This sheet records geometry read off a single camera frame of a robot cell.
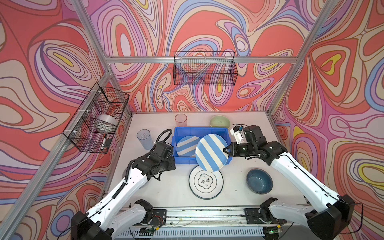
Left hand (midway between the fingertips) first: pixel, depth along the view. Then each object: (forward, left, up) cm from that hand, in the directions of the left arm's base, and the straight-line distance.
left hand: (173, 161), depth 79 cm
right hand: (+2, -27, +6) cm, 28 cm away
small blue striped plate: (+18, -6, -13) cm, 23 cm away
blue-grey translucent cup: (+20, +21, -5) cm, 30 cm away
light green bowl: (+37, -31, -9) cm, 49 cm away
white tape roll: (+10, +31, +20) cm, 38 cm away
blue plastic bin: (+26, -15, -8) cm, 31 cm away
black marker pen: (+5, +33, +12) cm, 36 cm away
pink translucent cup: (+31, -3, -1) cm, 31 cm away
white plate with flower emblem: (-8, -18, -12) cm, 23 cm away
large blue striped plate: (+4, -19, +3) cm, 20 cm away
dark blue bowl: (-6, -49, -12) cm, 51 cm away
